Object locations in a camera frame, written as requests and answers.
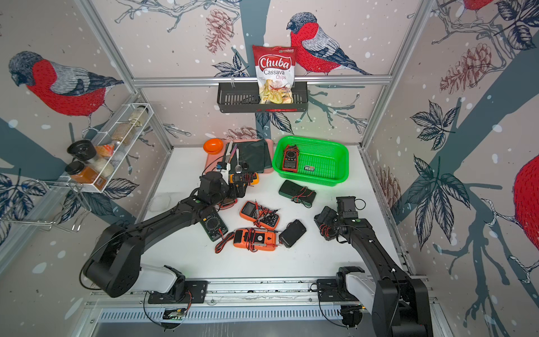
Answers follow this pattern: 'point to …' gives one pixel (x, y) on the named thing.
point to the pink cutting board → (213, 159)
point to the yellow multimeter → (240, 181)
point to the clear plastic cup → (161, 203)
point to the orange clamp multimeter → (255, 239)
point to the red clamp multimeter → (290, 159)
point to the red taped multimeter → (227, 203)
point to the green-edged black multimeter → (210, 220)
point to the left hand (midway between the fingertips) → (242, 178)
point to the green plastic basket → (330, 159)
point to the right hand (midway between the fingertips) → (329, 217)
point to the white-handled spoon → (238, 168)
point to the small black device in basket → (309, 168)
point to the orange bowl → (213, 146)
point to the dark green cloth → (254, 156)
